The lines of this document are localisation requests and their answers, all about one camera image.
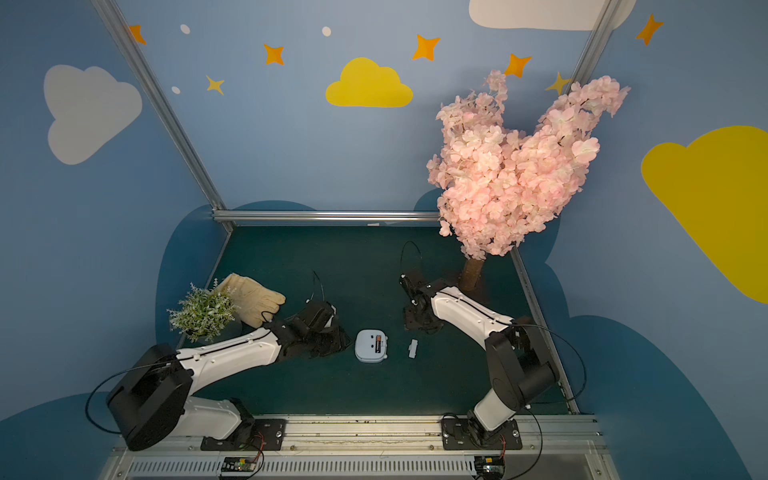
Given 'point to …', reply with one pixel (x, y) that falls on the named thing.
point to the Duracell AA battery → (378, 344)
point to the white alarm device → (371, 345)
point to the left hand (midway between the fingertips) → (351, 339)
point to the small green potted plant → (208, 315)
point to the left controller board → (238, 466)
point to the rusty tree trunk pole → (471, 274)
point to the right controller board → (489, 467)
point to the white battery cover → (413, 348)
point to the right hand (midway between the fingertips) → (422, 321)
